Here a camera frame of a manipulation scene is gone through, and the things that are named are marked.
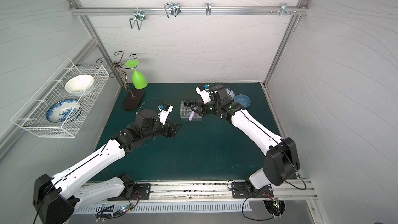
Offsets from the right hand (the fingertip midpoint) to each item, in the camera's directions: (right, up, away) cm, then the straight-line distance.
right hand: (192, 107), depth 78 cm
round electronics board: (+39, -47, -7) cm, 61 cm away
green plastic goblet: (-33, +14, +14) cm, 39 cm away
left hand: (-8, -7, -3) cm, 11 cm away
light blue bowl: (+34, +3, +29) cm, 45 cm away
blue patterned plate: (-54, -1, -13) cm, 56 cm away
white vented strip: (-36, -47, -8) cm, 59 cm away
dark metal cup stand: (-36, +30, +13) cm, 49 cm away
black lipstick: (-6, +1, +20) cm, 21 cm away
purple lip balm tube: (-1, -5, 0) cm, 5 cm away
